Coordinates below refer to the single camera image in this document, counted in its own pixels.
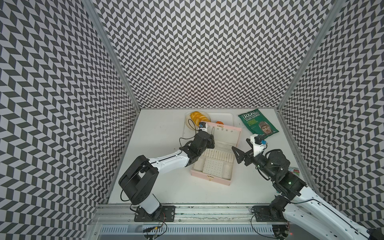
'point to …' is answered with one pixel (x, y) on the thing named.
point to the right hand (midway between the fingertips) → (239, 146)
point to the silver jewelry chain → (212, 130)
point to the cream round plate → (190, 122)
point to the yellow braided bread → (197, 117)
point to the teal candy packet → (294, 170)
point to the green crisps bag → (258, 123)
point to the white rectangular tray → (227, 118)
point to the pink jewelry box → (216, 164)
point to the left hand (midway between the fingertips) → (211, 136)
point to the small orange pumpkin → (219, 122)
